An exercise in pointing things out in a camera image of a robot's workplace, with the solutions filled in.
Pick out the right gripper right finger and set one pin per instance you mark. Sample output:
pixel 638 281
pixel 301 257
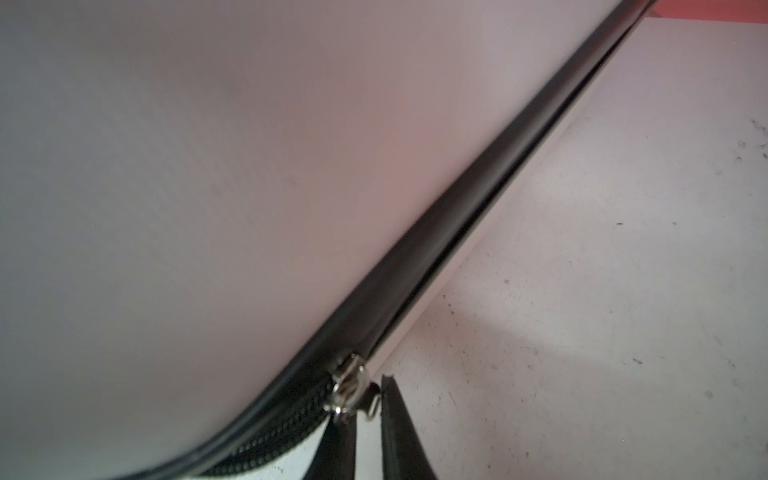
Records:
pixel 403 456

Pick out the black suitcase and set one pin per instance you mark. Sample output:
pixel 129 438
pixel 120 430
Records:
pixel 219 217

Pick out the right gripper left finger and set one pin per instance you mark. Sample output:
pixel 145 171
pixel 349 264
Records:
pixel 335 457

